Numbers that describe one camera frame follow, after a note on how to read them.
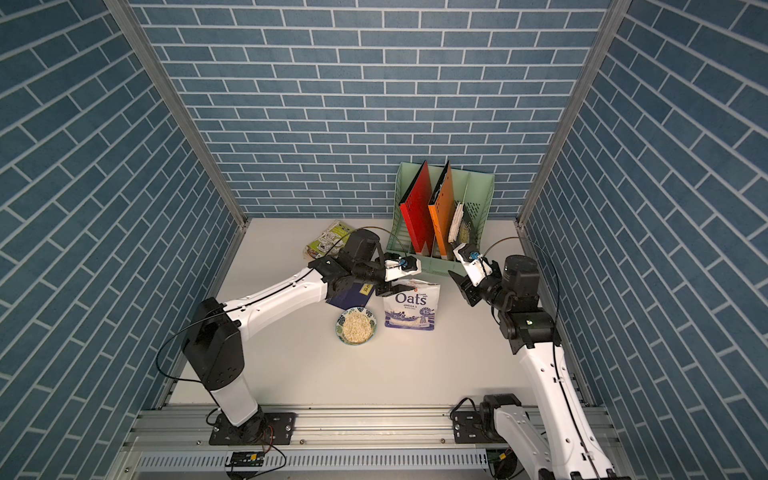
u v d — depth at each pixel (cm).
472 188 101
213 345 45
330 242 109
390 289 70
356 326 87
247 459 72
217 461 77
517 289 52
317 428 75
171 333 87
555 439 42
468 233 102
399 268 67
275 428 73
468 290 63
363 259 65
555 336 49
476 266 60
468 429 74
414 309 83
